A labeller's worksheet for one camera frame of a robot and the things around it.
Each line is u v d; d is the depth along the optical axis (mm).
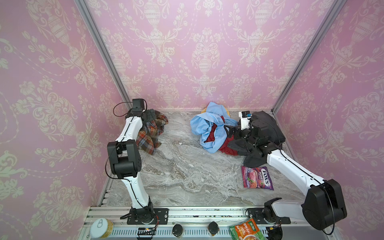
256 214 737
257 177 833
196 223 728
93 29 765
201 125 950
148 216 681
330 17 716
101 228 672
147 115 874
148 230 730
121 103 786
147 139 970
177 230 627
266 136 622
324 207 401
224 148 955
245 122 709
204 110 1166
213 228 636
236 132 717
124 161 530
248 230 686
